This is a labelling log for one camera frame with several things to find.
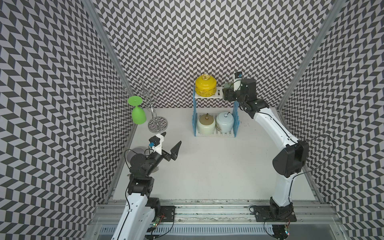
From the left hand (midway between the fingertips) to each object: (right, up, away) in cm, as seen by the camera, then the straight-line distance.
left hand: (172, 137), depth 71 cm
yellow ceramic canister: (+17, +28, +12) cm, 35 cm away
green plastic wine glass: (-22, +12, +14) cm, 28 cm away
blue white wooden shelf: (+25, +24, +20) cm, 40 cm away
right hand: (+31, +26, +13) cm, 42 cm away
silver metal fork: (-12, -20, +14) cm, 27 cm away
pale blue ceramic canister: (+30, +7, +27) cm, 41 cm away
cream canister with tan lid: (+17, +6, +24) cm, 30 cm away
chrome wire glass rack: (-19, +5, +38) cm, 43 cm away
